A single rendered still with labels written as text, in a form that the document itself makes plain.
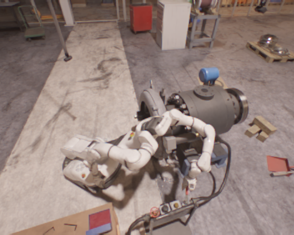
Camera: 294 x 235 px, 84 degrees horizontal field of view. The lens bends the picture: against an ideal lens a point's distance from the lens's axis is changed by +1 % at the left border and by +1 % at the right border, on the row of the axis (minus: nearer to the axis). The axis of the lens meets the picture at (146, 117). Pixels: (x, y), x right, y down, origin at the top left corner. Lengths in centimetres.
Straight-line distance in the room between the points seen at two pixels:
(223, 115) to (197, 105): 29
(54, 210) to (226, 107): 207
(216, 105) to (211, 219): 114
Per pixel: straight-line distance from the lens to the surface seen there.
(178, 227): 193
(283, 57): 573
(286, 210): 243
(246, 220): 217
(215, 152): 212
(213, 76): 200
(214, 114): 176
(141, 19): 671
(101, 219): 148
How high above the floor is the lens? 187
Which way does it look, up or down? 43 degrees down
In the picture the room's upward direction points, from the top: straight up
